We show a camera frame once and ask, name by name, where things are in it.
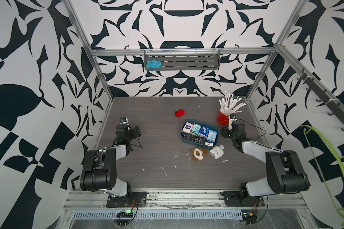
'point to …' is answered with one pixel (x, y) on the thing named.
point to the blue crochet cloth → (153, 64)
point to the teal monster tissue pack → (196, 128)
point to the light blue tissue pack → (211, 138)
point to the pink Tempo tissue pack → (188, 127)
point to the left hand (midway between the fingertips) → (128, 126)
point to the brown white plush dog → (198, 153)
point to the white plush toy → (217, 151)
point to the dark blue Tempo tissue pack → (204, 131)
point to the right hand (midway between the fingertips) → (227, 124)
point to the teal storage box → (211, 126)
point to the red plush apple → (179, 113)
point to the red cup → (222, 119)
